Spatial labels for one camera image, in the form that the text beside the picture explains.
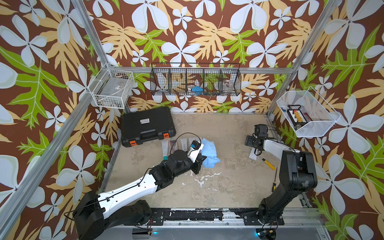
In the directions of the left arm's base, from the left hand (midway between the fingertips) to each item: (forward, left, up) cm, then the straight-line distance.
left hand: (206, 154), depth 72 cm
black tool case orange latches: (+32, +40, -17) cm, 53 cm away
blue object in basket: (+44, +4, +5) cm, 44 cm away
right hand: (+20, -34, -18) cm, 43 cm away
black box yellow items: (+23, -52, +4) cm, 56 cm away
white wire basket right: (+24, -58, +5) cm, 63 cm away
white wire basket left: (+36, +54, +12) cm, 66 cm away
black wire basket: (+52, +5, +8) cm, 53 cm away
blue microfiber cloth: (+1, -1, +3) cm, 3 cm away
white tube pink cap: (+11, -32, -22) cm, 41 cm away
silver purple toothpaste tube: (+18, +19, -23) cm, 35 cm away
